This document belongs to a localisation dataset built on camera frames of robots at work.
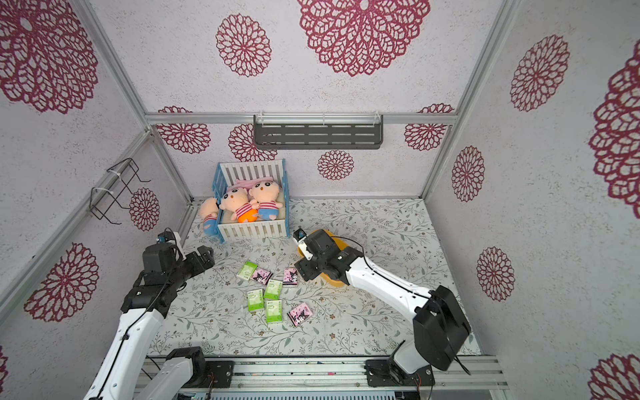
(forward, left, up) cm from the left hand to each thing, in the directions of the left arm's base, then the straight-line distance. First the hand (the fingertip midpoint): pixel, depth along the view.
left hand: (202, 256), depth 79 cm
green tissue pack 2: (-4, -20, -16) cm, 26 cm away
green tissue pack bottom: (-12, -22, -16) cm, 29 cm away
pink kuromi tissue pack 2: (+1, -26, -17) cm, 31 cm away
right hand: (0, -35, -6) cm, 36 cm away
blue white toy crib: (+45, +3, -4) cm, 45 cm away
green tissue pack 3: (-8, -15, -16) cm, 23 cm away
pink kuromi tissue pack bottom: (-13, -30, -16) cm, 37 cm away
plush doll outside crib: (+27, +9, -11) cm, 31 cm away
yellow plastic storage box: (-5, -43, +15) cm, 46 cm away
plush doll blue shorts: (+32, -15, -5) cm, 36 cm away
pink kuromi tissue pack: (+1, -16, -16) cm, 23 cm away
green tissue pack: (+4, -9, -17) cm, 20 cm away
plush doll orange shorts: (+30, -3, -6) cm, 31 cm away
